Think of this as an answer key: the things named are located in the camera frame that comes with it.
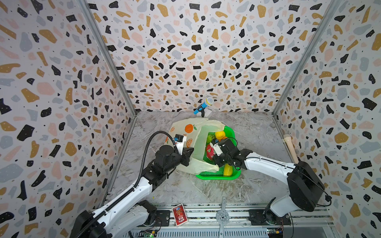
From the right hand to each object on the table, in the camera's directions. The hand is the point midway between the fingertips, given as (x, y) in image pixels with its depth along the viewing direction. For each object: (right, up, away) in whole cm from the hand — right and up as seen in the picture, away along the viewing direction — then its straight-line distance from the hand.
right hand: (211, 155), depth 86 cm
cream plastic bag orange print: (-9, +15, +1) cm, 17 cm away
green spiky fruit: (0, +10, +10) cm, 14 cm away
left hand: (-10, +7, -12) cm, 17 cm away
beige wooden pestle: (+57, +7, +20) cm, 61 cm away
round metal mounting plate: (+5, -29, -11) cm, 31 cm away
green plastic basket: (+14, +12, +14) cm, 23 cm away
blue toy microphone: (-1, +33, +6) cm, 33 cm away
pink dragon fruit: (-1, +2, +2) cm, 3 cm away
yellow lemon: (+6, +11, +11) cm, 17 cm away
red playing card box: (-17, -27, -13) cm, 34 cm away
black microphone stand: (-5, +27, +15) cm, 31 cm away
